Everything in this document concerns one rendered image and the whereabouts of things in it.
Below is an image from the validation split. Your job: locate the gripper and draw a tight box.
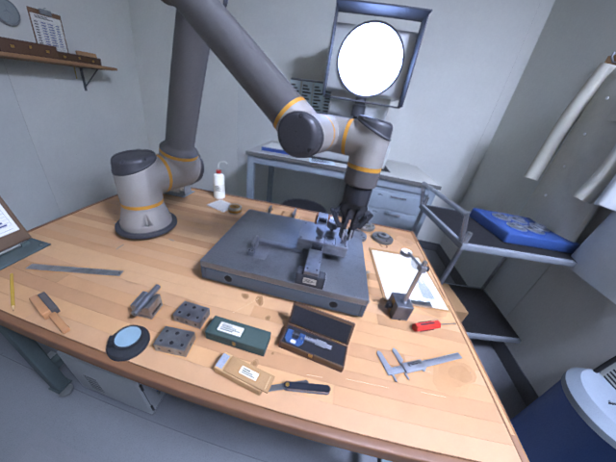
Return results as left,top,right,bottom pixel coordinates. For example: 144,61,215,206
330,184,373,241

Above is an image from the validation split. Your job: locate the grey vernier height gauge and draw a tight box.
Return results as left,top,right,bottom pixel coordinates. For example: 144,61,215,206
246,223,351,291

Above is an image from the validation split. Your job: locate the dial indicator on magnetic stand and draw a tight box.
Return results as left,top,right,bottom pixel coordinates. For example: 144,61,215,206
384,245,430,321

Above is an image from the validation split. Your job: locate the grey granite surface plate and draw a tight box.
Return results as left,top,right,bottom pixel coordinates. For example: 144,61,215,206
198,208,372,319

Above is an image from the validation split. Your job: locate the steel vernier caliper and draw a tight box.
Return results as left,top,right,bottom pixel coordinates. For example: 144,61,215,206
375,347,463,384

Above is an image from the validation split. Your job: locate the black folding feeler gauge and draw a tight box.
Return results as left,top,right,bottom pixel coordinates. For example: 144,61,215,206
267,379,332,396

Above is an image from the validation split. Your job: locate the grey block with holes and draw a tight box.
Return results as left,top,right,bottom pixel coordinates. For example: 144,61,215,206
170,300,212,330
152,325,196,358

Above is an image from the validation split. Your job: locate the grey v-block with cylinder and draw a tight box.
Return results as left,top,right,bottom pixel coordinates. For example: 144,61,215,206
127,283,164,320

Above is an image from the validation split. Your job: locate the wooden block with grey stone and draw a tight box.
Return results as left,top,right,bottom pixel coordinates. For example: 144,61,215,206
28,291,62,320

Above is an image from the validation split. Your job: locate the grey desk with drawers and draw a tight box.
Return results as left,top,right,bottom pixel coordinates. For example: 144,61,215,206
245,141,443,231

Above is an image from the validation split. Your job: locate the grey metal cart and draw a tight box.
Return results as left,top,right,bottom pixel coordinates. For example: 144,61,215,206
417,181,578,344

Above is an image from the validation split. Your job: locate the blue micrometer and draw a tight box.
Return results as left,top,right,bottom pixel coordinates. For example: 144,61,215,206
283,327,335,353

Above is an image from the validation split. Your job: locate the red screwdriver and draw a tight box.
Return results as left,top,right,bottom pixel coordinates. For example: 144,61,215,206
410,320,457,333

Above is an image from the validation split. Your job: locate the grey vent panel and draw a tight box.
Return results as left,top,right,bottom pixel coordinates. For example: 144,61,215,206
290,79,333,116

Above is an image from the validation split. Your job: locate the white wash bottle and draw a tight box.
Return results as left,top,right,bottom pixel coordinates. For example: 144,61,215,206
212,160,230,201

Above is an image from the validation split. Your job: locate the green closed case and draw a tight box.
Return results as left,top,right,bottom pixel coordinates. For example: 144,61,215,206
202,315,272,358

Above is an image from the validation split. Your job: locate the grey optical comparator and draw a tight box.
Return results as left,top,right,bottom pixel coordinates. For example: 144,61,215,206
323,0,433,119

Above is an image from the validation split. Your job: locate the blue tray with parts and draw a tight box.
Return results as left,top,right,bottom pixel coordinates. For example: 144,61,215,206
468,207,580,255

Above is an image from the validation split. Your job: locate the tan cardboard box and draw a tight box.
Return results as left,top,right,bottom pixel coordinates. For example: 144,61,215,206
212,351,276,396

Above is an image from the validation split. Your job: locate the black round optical flat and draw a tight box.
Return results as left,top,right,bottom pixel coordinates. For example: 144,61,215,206
105,323,152,363

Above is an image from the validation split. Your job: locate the steel ruler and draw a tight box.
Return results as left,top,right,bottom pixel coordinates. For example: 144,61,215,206
26,263,124,279

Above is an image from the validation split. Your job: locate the grey under-bench cabinet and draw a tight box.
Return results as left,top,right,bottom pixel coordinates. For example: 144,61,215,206
56,349,164,416

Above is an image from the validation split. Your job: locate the white machine on blue cabinet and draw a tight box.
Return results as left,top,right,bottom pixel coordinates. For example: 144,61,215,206
508,352,616,462

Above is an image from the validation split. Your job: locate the small brown box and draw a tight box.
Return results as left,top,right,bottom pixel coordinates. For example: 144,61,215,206
56,49,103,67

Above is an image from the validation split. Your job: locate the grey clipboard with chart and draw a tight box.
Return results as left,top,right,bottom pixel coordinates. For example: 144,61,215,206
0,193,52,271

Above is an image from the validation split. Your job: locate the grey bench leg brace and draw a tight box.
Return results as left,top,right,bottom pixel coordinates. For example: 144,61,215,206
0,325,74,398

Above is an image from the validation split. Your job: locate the long brown box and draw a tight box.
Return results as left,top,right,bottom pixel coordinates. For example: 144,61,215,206
0,37,55,58

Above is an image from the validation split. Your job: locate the wooden wall shelf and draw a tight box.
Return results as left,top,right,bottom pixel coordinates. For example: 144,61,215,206
0,49,118,92

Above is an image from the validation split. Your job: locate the wall chart on clipboard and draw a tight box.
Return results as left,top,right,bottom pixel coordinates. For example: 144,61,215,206
26,5,70,54

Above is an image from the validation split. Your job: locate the wall clock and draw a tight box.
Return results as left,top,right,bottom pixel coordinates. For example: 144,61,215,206
0,0,22,28

